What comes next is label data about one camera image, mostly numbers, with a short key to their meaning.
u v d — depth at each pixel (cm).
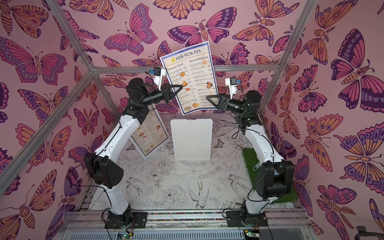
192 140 86
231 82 62
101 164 46
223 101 62
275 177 45
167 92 61
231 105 63
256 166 89
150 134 93
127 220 66
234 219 73
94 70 92
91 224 73
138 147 90
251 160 92
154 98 63
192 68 64
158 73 60
